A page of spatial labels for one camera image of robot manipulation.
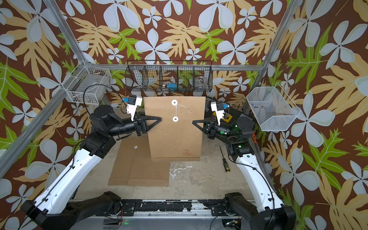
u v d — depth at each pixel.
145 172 0.86
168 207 0.75
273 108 0.84
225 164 0.88
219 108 0.53
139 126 0.50
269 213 0.38
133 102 0.49
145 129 0.53
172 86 0.96
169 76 0.98
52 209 0.37
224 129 0.55
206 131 0.57
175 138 0.62
